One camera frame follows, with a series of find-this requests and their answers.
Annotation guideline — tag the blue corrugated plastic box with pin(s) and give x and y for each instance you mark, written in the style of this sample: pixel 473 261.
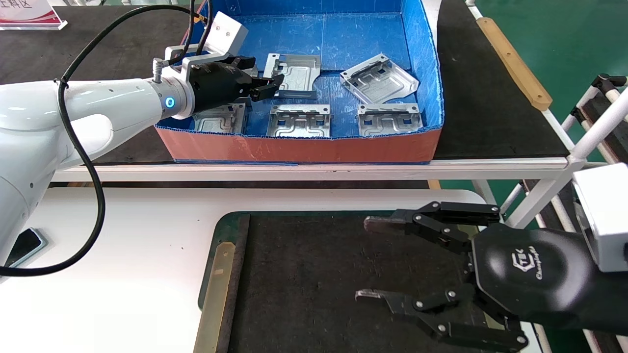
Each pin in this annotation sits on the blue corrugated plastic box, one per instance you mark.
pixel 294 147

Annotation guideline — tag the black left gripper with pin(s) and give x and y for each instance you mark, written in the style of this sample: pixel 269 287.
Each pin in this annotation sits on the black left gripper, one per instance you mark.
pixel 218 86

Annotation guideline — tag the black foam rack pad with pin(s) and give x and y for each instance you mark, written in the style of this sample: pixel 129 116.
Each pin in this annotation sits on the black foam rack pad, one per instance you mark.
pixel 596 110

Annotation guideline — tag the light grey left wrist camera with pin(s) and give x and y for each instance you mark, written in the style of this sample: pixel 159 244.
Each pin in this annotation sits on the light grey left wrist camera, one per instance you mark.
pixel 228 34

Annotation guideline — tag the light grey wrist camera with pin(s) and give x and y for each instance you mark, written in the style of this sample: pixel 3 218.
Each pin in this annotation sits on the light grey wrist camera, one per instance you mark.
pixel 228 34
pixel 606 215

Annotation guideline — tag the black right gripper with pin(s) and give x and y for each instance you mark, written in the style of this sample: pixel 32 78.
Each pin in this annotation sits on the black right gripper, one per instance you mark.
pixel 535 274

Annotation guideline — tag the small black work mat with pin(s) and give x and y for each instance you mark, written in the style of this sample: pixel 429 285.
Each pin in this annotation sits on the small black work mat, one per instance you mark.
pixel 319 274

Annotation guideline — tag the short tan wooden strip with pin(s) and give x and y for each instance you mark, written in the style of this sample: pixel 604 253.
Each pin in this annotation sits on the short tan wooden strip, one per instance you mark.
pixel 216 294

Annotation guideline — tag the black smartphone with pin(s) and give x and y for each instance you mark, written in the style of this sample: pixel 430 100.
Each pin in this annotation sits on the black smartphone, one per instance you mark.
pixel 24 245

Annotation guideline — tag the long tan wooden strip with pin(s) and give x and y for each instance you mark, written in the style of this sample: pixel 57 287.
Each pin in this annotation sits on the long tan wooden strip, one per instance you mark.
pixel 515 63

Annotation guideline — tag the light grey right wrist camera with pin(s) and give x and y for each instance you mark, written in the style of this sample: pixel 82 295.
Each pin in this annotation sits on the light grey right wrist camera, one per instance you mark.
pixel 606 215

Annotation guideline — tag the white metal table frame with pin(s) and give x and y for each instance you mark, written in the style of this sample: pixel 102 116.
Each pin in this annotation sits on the white metal table frame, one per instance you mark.
pixel 294 172

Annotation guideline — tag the large black table mat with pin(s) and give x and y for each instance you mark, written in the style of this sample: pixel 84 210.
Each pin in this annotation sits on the large black table mat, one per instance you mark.
pixel 73 49

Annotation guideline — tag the red and white sign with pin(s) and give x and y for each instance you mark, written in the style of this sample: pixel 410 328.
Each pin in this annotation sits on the red and white sign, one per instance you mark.
pixel 29 14

